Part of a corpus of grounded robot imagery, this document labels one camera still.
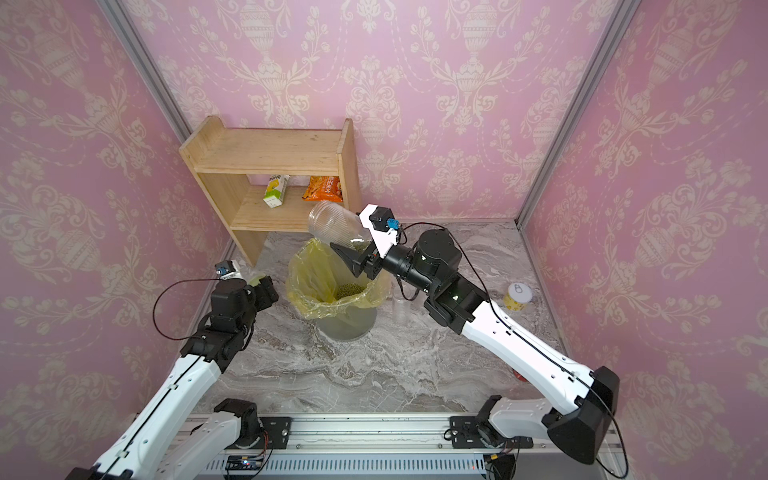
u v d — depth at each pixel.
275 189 0.95
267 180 0.99
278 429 0.75
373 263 0.51
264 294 0.73
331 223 0.62
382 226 0.46
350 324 0.80
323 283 0.87
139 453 0.41
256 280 0.72
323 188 0.95
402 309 0.85
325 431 0.77
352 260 0.51
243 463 0.72
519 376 0.45
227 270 0.66
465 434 0.73
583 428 0.36
